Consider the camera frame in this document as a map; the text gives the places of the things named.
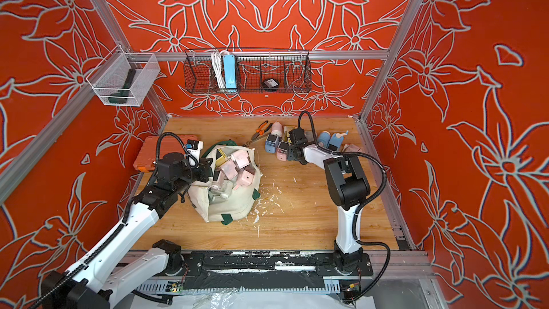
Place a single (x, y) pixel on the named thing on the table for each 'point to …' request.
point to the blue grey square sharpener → (271, 143)
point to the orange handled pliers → (261, 129)
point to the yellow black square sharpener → (221, 157)
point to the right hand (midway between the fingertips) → (297, 151)
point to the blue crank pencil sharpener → (336, 140)
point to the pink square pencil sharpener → (241, 158)
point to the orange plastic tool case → (154, 147)
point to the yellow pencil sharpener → (287, 138)
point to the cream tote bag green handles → (236, 204)
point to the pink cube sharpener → (244, 178)
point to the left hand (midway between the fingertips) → (211, 158)
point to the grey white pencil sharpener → (225, 191)
